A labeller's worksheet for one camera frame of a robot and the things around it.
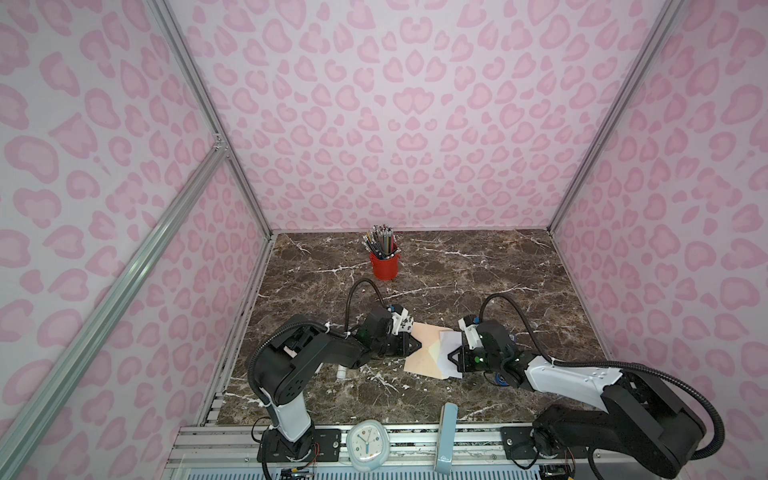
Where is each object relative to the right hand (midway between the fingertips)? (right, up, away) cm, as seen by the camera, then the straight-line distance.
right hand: (449, 356), depth 85 cm
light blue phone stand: (-3, -16, -12) cm, 20 cm away
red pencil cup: (-19, +24, +17) cm, 35 cm away
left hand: (-7, +3, +3) cm, 9 cm away
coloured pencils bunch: (-20, +33, +13) cm, 41 cm away
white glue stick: (-30, -4, -1) cm, 31 cm away
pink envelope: (-6, -2, +3) cm, 7 cm away
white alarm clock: (-22, -16, -13) cm, 30 cm away
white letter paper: (+1, +3, +3) cm, 5 cm away
